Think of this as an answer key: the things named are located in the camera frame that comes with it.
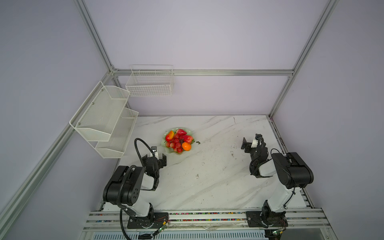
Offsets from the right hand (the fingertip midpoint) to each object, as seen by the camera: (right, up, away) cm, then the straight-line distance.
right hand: (251, 137), depth 95 cm
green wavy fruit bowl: (-55, -7, -1) cm, 56 cm away
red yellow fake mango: (-54, +1, +5) cm, 54 cm away
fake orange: (-42, -5, -2) cm, 42 cm away
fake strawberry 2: (-40, -1, +1) cm, 40 cm away
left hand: (-62, -11, -1) cm, 63 cm away
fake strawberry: (-46, +3, +6) cm, 47 cm away
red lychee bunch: (-49, -4, +1) cm, 49 cm away
